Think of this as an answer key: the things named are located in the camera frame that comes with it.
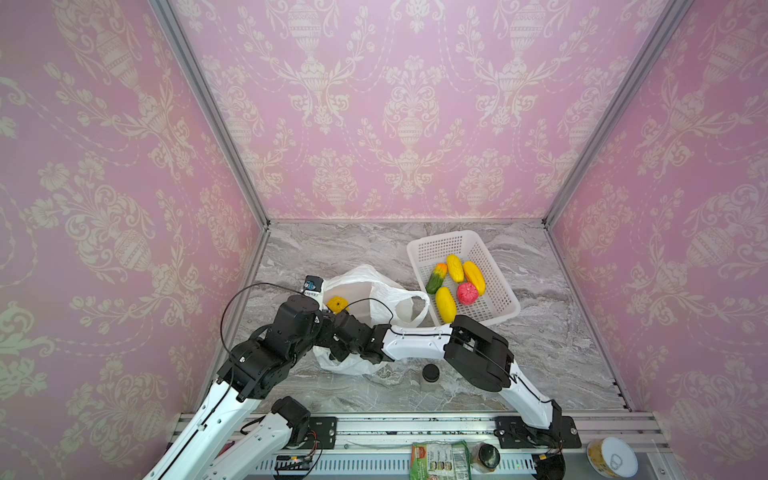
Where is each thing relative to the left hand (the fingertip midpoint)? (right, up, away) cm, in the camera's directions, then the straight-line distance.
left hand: (330, 314), depth 71 cm
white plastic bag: (+8, +4, +11) cm, 14 cm away
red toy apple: (+38, +2, +22) cm, 44 cm away
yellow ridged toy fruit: (+43, +7, +29) cm, 52 cm away
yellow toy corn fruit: (+36, +9, +30) cm, 48 cm away
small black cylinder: (+24, -16, +4) cm, 29 cm away
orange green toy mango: (+30, +6, +29) cm, 42 cm away
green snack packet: (+26, -33, -2) cm, 42 cm away
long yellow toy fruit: (+31, -2, +21) cm, 38 cm away
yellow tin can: (+64, -31, -4) cm, 71 cm away
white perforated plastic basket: (+48, -1, +23) cm, 53 cm away
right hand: (-3, -11, +19) cm, 22 cm away
